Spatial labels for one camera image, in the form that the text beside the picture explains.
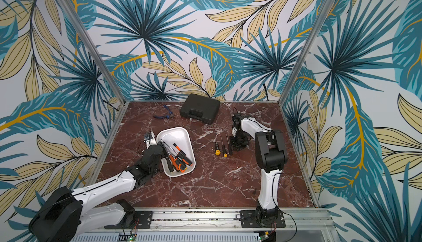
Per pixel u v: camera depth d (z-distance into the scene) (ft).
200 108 3.58
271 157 1.79
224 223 2.41
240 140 2.75
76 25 2.58
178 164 2.81
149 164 2.07
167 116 3.60
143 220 2.41
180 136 2.90
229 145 3.20
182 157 2.88
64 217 1.29
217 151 3.03
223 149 3.13
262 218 2.14
